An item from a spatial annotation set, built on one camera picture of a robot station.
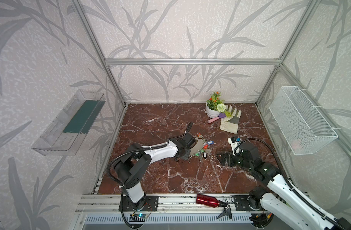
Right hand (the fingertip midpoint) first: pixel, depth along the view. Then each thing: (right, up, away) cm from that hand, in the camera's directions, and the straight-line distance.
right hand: (222, 149), depth 80 cm
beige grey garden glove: (+14, +14, +29) cm, 34 cm away
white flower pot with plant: (0, +26, +21) cm, 34 cm away
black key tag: (-8, -6, +12) cm, 16 cm away
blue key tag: (-3, +1, +18) cm, 18 cm away
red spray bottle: (-8, -25, -8) cm, 27 cm away
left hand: (-21, -3, +11) cm, 24 cm away
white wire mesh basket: (+33, +14, -15) cm, 39 cm away
